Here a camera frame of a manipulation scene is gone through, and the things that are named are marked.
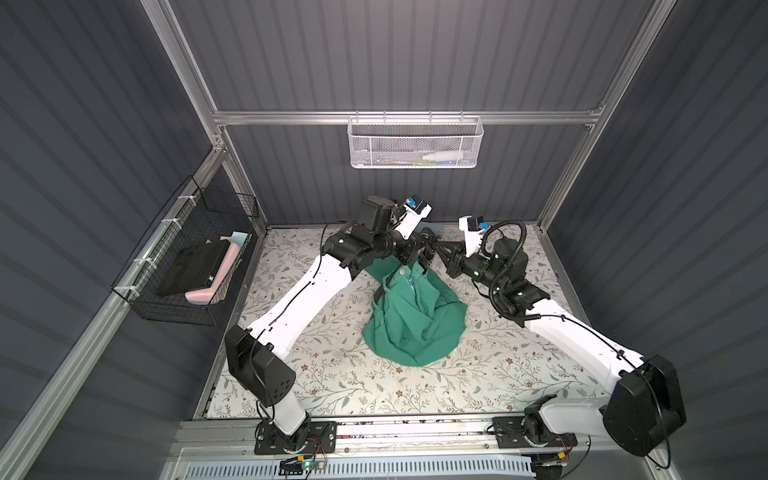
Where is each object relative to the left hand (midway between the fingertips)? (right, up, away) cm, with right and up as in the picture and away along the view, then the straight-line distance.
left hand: (428, 240), depth 71 cm
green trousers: (-2, -21, +9) cm, 23 cm away
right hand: (+2, -1, +3) cm, 4 cm away
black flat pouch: (-55, -7, -2) cm, 56 cm away
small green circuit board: (-31, -54, -1) cm, 62 cm away
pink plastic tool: (-50, -13, -7) cm, 52 cm away
